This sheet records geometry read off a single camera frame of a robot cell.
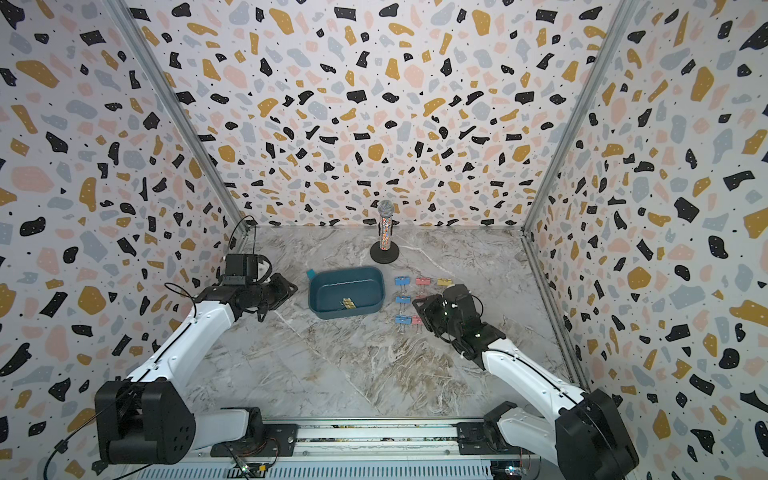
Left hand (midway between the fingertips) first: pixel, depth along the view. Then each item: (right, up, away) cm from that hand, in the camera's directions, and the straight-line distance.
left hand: (298, 287), depth 85 cm
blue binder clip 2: (+30, -6, +15) cm, 34 cm away
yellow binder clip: (+44, 0, +19) cm, 48 cm away
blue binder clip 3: (+30, -11, +9) cm, 33 cm away
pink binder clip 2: (+34, -12, +10) cm, 37 cm away
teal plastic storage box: (+16, -2, +20) cm, 26 cm away
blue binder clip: (+30, 0, +19) cm, 35 cm away
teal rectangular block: (-3, +2, +21) cm, 21 cm away
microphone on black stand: (+24, +11, +22) cm, 34 cm away
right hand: (+32, -4, -4) cm, 33 cm away
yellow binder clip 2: (+12, -7, +13) cm, 19 cm away
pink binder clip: (+37, 0, +19) cm, 41 cm away
